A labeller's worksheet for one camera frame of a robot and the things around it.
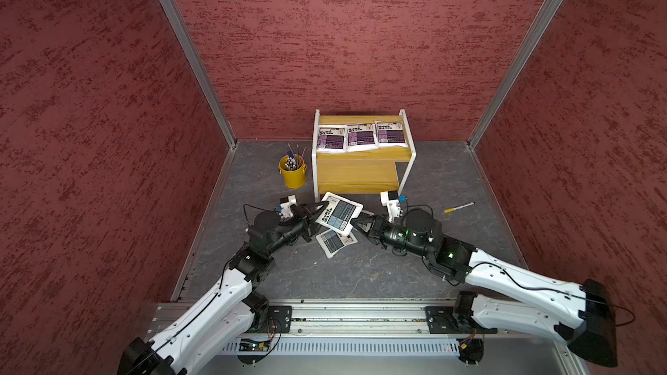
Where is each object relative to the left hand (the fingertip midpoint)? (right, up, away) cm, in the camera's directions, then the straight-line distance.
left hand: (330, 210), depth 70 cm
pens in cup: (-16, +15, +31) cm, 38 cm away
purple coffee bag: (+18, +22, +6) cm, 29 cm away
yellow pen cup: (-16, +7, +30) cm, 34 cm away
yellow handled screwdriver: (+52, -3, +29) cm, 60 cm away
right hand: (+5, -4, -5) cm, 8 cm away
